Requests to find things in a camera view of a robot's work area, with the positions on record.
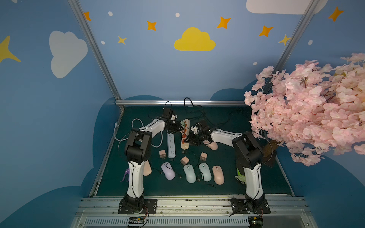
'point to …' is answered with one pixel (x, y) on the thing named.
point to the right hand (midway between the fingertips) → (186, 140)
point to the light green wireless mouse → (190, 172)
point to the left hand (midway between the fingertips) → (182, 127)
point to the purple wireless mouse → (168, 170)
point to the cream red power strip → (185, 128)
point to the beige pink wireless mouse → (147, 168)
